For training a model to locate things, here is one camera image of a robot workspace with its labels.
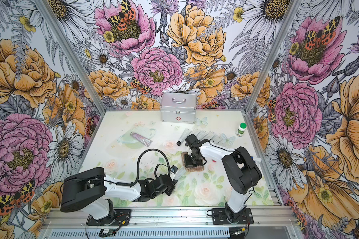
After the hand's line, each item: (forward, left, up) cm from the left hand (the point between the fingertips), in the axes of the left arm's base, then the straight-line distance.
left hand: (172, 182), depth 86 cm
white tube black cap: (+33, -19, +1) cm, 38 cm away
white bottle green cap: (+31, -45, +9) cm, 55 cm away
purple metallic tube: (+27, +19, +2) cm, 33 cm away
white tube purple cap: (+36, -15, +1) cm, 39 cm away
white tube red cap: (+12, -25, +3) cm, 28 cm away
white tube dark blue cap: (+29, -32, +1) cm, 43 cm away
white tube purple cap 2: (+31, -26, +2) cm, 41 cm away
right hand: (+7, -9, +3) cm, 12 cm away
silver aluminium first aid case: (+50, -3, +11) cm, 52 cm away
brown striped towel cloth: (+6, -11, +4) cm, 13 cm away
